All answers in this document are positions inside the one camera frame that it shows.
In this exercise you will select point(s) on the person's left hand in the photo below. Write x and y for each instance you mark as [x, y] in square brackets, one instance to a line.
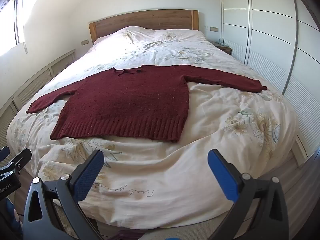
[11, 217]

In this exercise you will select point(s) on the beige wall switch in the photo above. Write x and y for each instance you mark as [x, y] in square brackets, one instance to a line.
[85, 42]
[214, 29]

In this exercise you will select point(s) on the window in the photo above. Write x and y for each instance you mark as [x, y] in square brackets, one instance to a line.
[12, 25]

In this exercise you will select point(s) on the dark red knit sweater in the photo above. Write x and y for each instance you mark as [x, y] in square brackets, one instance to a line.
[125, 105]

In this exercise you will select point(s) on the small items on nightstand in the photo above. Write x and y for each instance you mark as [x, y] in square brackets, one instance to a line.
[222, 41]

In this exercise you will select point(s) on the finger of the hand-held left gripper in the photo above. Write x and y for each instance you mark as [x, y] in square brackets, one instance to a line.
[3, 153]
[17, 161]

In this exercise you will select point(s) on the white wardrobe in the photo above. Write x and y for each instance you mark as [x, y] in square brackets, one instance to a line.
[270, 42]

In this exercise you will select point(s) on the bed with floral duvet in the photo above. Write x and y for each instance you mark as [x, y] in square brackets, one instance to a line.
[200, 155]

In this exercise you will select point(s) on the wooden nightstand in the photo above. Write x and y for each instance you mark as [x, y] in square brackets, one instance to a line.
[223, 49]

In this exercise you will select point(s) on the white louvered wall cabinet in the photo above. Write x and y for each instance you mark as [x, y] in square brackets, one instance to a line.
[37, 82]

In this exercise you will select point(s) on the dark purple cloth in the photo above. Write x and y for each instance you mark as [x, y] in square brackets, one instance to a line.
[131, 235]

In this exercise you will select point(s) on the wooden headboard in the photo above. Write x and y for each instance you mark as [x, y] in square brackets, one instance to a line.
[145, 20]

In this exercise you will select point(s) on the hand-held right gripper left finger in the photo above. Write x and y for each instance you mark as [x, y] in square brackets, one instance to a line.
[86, 177]

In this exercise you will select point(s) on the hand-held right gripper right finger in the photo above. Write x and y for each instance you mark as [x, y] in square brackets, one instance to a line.
[222, 175]

